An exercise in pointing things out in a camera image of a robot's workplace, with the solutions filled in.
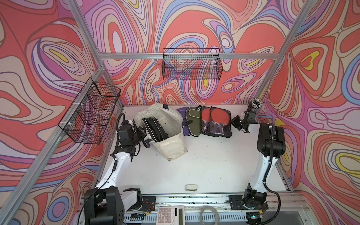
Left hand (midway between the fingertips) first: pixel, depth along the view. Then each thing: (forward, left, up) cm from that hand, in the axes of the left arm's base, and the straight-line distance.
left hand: (147, 128), depth 84 cm
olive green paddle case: (+24, -31, -12) cm, 41 cm away
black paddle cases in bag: (+1, -4, -2) cm, 5 cm away
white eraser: (-29, -26, -16) cm, 42 cm away
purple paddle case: (+30, -22, -16) cm, 40 cm away
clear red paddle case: (+23, -40, -13) cm, 48 cm away
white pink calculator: (-42, -16, -16) cm, 48 cm away
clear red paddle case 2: (+13, -50, -12) cm, 53 cm away
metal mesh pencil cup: (+20, -72, +1) cm, 75 cm away
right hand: (+18, -59, -15) cm, 63 cm away
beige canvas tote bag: (-12, -16, -1) cm, 20 cm away
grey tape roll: (-39, -35, -16) cm, 54 cm away
